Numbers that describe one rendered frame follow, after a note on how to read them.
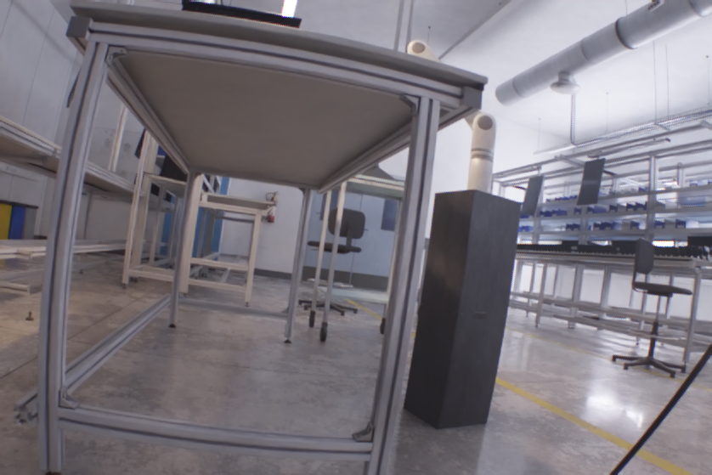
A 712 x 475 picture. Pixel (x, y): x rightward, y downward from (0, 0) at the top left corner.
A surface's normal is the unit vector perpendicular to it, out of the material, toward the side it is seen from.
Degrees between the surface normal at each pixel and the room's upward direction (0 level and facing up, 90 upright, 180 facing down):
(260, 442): 90
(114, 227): 90
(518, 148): 90
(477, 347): 90
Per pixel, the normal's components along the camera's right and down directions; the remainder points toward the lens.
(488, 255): 0.43, 0.04
